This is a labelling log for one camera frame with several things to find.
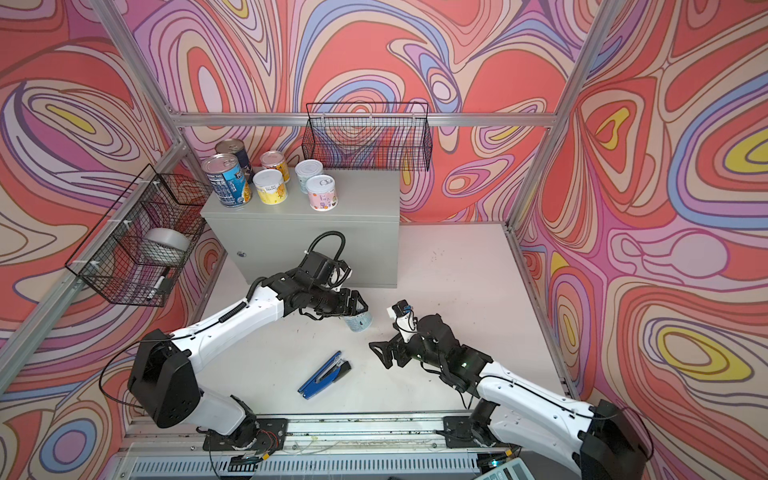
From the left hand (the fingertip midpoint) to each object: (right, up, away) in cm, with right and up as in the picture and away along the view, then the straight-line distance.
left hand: (362, 307), depth 80 cm
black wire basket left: (-57, +15, -5) cm, 60 cm away
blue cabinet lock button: (-37, +14, +9) cm, 41 cm away
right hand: (+7, -8, -3) cm, 11 cm away
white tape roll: (-48, +16, -8) cm, 51 cm away
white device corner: (+36, -34, -14) cm, 51 cm away
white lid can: (-1, -3, -2) cm, 4 cm away
